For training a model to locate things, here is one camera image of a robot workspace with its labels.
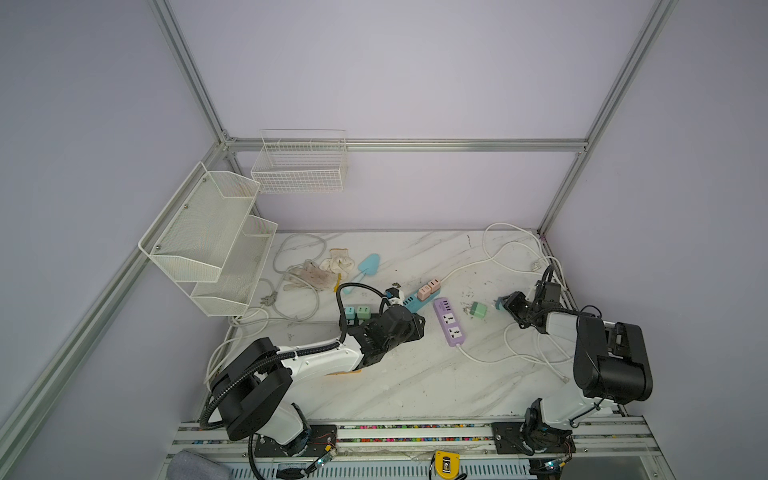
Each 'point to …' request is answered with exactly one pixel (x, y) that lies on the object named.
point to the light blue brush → (367, 266)
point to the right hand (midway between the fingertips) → (505, 299)
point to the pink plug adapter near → (424, 293)
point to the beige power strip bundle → (326, 274)
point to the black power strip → (358, 322)
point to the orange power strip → (345, 372)
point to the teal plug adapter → (499, 304)
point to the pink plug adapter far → (434, 285)
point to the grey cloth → (187, 465)
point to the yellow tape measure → (447, 464)
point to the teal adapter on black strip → (350, 312)
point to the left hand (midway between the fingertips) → (420, 323)
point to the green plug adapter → (479, 310)
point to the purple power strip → (451, 328)
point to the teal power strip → (413, 304)
